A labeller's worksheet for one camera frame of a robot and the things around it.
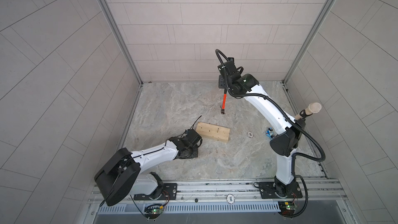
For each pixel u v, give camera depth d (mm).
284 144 559
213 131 870
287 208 678
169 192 707
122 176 402
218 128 934
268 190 718
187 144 649
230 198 693
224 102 828
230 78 577
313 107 695
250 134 895
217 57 578
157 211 644
